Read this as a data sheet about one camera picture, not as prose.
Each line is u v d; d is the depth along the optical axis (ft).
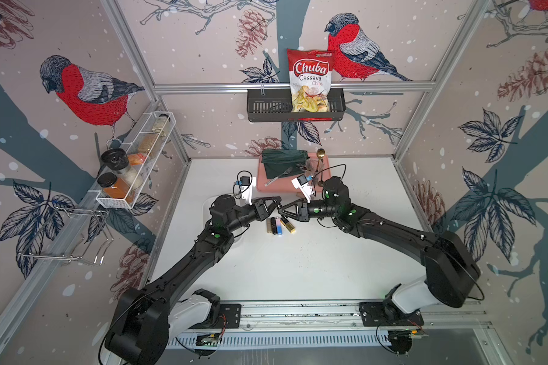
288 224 3.09
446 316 2.54
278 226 3.10
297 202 2.29
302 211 2.17
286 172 3.74
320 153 3.44
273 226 3.08
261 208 2.17
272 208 2.32
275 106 3.51
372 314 2.39
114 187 1.98
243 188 2.26
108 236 2.08
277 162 3.86
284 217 2.35
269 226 3.10
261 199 2.24
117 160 2.05
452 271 1.42
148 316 1.28
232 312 2.44
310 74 2.71
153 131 2.76
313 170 3.53
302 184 2.29
